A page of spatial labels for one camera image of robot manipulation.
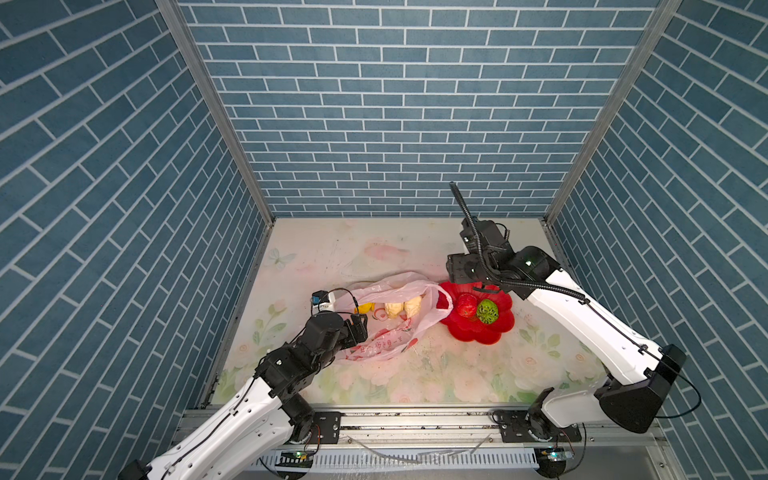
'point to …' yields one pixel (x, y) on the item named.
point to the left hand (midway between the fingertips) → (358, 321)
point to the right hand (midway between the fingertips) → (454, 260)
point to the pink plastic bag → (394, 337)
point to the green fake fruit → (487, 311)
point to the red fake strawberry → (467, 304)
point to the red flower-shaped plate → (462, 328)
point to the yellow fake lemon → (366, 307)
